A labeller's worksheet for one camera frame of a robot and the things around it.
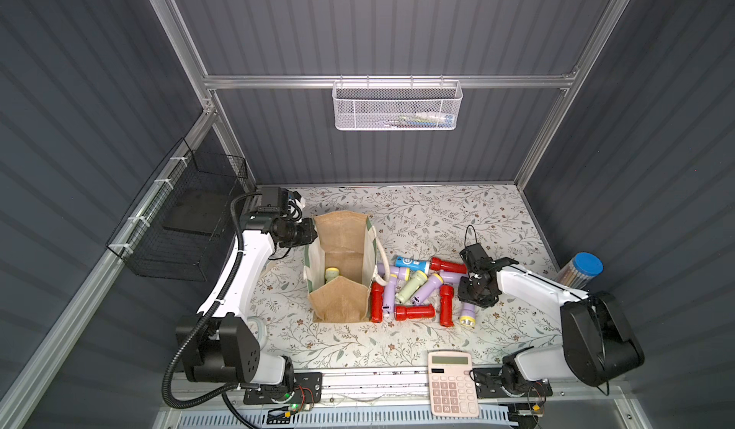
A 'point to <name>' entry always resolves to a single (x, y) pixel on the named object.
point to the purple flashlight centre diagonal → (427, 289)
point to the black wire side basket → (182, 222)
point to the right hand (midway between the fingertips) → (469, 298)
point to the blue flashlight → (419, 265)
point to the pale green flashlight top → (331, 273)
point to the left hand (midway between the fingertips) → (317, 235)
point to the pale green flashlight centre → (411, 286)
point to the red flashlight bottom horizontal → (403, 313)
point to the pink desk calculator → (452, 385)
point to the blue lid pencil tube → (580, 270)
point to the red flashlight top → (436, 263)
